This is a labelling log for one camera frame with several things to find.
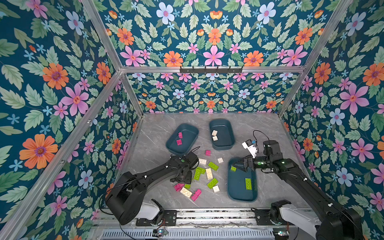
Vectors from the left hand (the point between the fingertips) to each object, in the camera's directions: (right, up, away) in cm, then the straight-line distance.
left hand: (186, 178), depth 83 cm
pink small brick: (-7, +24, +21) cm, 32 cm away
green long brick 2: (+16, +5, +9) cm, 19 cm away
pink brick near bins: (+13, +12, +14) cm, 23 cm away
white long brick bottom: (0, -7, -2) cm, 7 cm away
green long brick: (+36, -4, +1) cm, 36 cm away
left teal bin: (-5, +20, +19) cm, 28 cm away
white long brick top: (+9, +8, +9) cm, 15 cm away
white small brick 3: (+17, -6, -1) cm, 18 cm away
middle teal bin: (+26, +24, +25) cm, 43 cm away
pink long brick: (-5, -5, +1) cm, 7 cm away
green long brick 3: (+6, 0, +5) cm, 8 cm away
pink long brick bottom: (+6, -8, -3) cm, 10 cm away
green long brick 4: (+15, -4, +3) cm, 16 cm away
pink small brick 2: (-7, +19, +18) cm, 27 cm away
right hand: (+27, +11, -7) cm, 30 cm away
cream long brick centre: (+13, +1, +5) cm, 14 cm away
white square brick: (+17, +25, +23) cm, 38 cm away
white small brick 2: (+20, +8, +10) cm, 24 cm away
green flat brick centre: (+9, +2, +7) cm, 12 cm away
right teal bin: (+29, -3, +2) cm, 29 cm away
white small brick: (+18, +21, +22) cm, 35 cm away
